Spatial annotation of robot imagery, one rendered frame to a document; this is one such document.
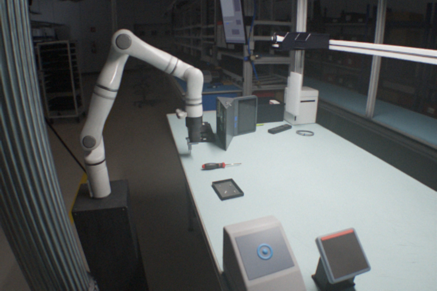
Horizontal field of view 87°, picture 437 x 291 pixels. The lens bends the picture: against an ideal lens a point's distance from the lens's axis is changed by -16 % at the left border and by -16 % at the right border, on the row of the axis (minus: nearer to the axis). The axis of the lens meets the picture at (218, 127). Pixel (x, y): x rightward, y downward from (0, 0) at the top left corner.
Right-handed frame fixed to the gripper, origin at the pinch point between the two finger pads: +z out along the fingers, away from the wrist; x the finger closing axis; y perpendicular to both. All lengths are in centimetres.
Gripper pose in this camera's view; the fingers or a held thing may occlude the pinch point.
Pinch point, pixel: (189, 153)
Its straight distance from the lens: 124.7
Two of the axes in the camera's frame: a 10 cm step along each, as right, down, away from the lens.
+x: -2.7, -3.2, 9.1
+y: 9.6, -0.9, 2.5
